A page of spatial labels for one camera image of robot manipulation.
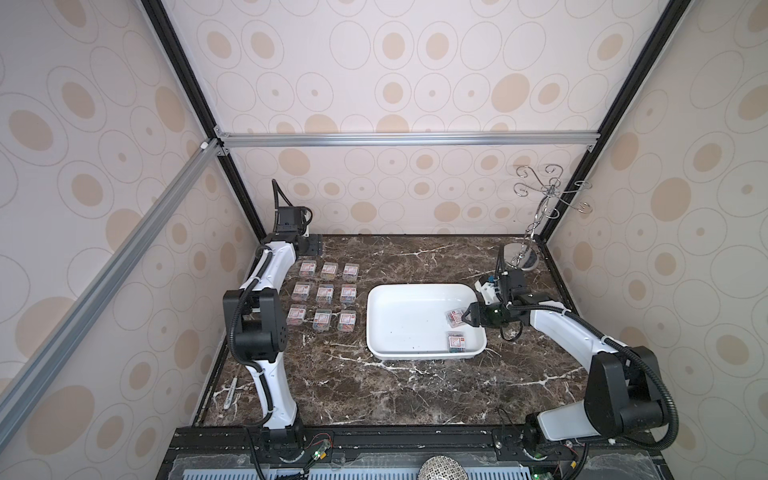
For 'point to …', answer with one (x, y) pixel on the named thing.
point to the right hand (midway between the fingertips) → (481, 317)
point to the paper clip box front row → (347, 320)
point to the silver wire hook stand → (524, 254)
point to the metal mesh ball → (443, 467)
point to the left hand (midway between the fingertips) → (317, 237)
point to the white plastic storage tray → (421, 321)
